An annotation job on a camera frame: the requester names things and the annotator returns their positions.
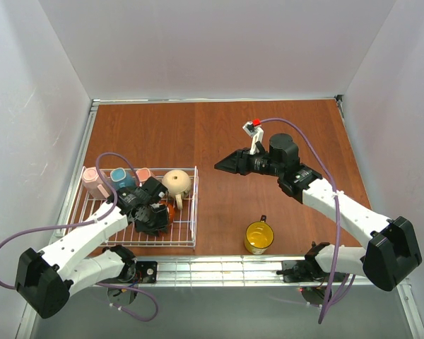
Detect blue floral mug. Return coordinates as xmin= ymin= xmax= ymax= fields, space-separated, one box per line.
xmin=110 ymin=167 xmax=136 ymax=191

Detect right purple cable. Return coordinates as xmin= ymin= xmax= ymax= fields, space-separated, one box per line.
xmin=259 ymin=117 xmax=356 ymax=325

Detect white and pink mug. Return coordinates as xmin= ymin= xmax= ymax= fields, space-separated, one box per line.
xmin=136 ymin=167 xmax=153 ymax=186

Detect white wire dish rack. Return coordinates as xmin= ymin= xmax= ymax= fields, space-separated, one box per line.
xmin=66 ymin=167 xmax=199 ymax=248

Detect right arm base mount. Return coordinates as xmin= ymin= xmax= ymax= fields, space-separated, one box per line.
xmin=276 ymin=260 xmax=329 ymax=283

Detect aluminium frame rail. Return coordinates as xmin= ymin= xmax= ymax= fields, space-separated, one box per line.
xmin=17 ymin=95 xmax=424 ymax=339

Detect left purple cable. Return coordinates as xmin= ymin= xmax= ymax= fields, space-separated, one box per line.
xmin=0 ymin=152 xmax=160 ymax=321

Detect brown mug black interior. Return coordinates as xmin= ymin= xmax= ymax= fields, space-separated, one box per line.
xmin=163 ymin=201 xmax=176 ymax=225

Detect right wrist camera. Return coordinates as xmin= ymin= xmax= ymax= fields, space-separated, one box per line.
xmin=242 ymin=119 xmax=266 ymax=155

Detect beige ceramic mug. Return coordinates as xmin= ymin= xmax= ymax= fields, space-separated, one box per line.
xmin=162 ymin=169 xmax=192 ymax=210

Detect yellow enamel mug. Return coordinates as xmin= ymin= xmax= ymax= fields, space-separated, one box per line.
xmin=245 ymin=215 xmax=274 ymax=255

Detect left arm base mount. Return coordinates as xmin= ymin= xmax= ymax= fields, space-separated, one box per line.
xmin=129 ymin=261 xmax=158 ymax=285

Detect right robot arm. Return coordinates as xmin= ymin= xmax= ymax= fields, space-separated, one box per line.
xmin=214 ymin=133 xmax=422 ymax=292

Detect pink faceted mug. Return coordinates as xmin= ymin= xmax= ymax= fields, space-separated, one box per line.
xmin=81 ymin=167 xmax=111 ymax=199

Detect purple cable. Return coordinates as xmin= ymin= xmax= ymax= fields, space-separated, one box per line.
xmin=0 ymin=152 xmax=160 ymax=321
xmin=259 ymin=117 xmax=356 ymax=325

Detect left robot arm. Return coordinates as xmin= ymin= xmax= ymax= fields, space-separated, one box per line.
xmin=15 ymin=177 xmax=170 ymax=319

